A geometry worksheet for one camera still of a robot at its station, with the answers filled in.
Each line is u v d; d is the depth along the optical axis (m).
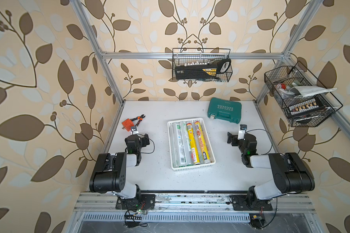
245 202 0.73
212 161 0.82
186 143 0.87
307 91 0.63
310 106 0.66
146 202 0.74
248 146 0.72
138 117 1.09
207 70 0.82
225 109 1.08
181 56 0.91
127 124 1.02
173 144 0.91
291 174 0.46
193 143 0.89
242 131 0.81
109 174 0.46
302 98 0.69
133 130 0.82
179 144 0.87
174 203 0.75
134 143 0.72
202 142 0.89
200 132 0.94
